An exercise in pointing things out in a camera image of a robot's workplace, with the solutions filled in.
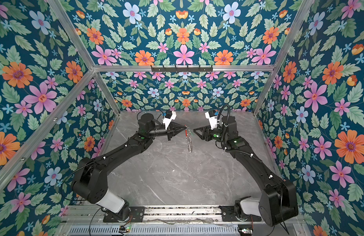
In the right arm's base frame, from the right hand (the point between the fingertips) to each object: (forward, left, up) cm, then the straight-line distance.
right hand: (200, 126), depth 76 cm
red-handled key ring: (-5, +6, 0) cm, 8 cm away
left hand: (-2, +8, +2) cm, 8 cm away
